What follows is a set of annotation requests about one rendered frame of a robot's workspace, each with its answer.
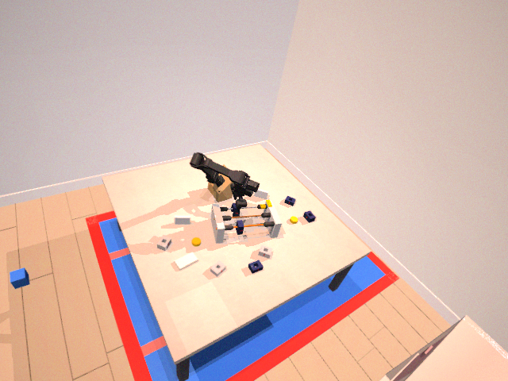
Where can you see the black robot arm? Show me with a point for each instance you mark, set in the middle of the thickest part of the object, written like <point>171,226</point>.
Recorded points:
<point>212,170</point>

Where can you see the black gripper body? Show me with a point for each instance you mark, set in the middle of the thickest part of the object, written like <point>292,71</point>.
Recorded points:
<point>238,192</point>

